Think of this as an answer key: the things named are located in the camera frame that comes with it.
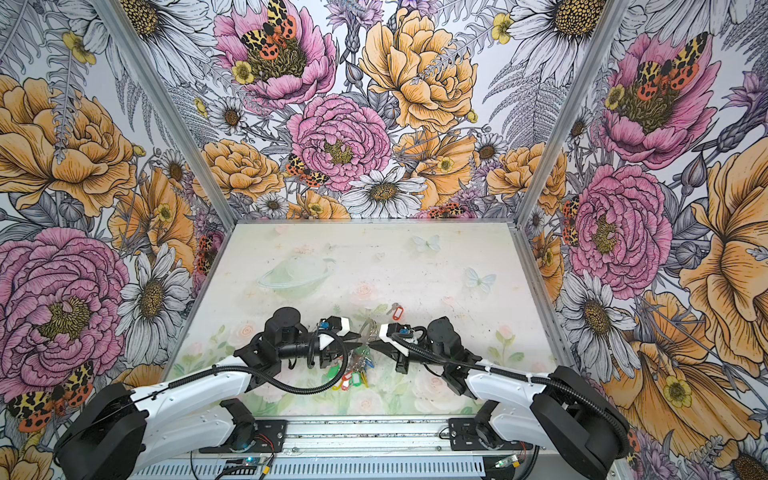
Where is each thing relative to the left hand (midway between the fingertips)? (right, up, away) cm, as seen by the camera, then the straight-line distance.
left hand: (357, 344), depth 77 cm
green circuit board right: (+36, -26, -6) cm, 44 cm away
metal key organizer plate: (+3, +3, +3) cm, 5 cm away
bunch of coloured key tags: (-1, -9, +3) cm, 9 cm away
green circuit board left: (-25, -25, -7) cm, 36 cm away
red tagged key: (+11, +4, +19) cm, 23 cm away
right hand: (+4, -1, -1) cm, 5 cm away
